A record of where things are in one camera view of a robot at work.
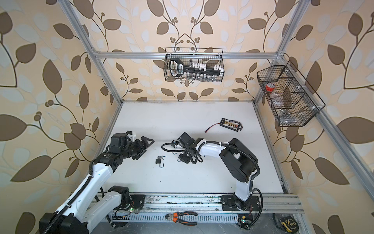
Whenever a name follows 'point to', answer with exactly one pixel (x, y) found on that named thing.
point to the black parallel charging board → (230, 124)
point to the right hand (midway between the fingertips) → (183, 157)
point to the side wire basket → (292, 101)
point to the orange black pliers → (174, 217)
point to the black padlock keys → (161, 157)
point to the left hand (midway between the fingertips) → (151, 143)
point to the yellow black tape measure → (289, 224)
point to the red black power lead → (216, 123)
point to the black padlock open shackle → (158, 161)
